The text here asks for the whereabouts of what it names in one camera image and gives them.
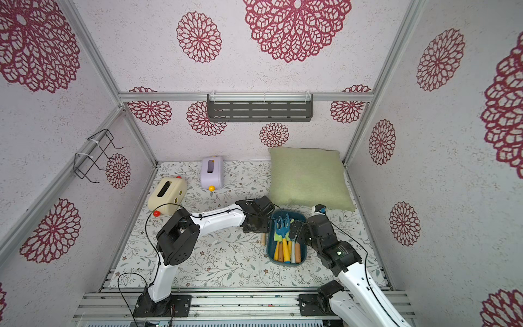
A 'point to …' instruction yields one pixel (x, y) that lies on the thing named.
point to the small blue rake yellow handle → (284, 231)
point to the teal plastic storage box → (295, 215)
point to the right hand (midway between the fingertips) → (298, 226)
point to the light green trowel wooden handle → (297, 253)
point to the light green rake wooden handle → (279, 238)
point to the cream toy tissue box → (166, 195)
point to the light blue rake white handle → (293, 252)
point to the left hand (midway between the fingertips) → (262, 229)
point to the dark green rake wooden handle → (263, 239)
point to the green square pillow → (308, 176)
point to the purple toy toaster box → (212, 173)
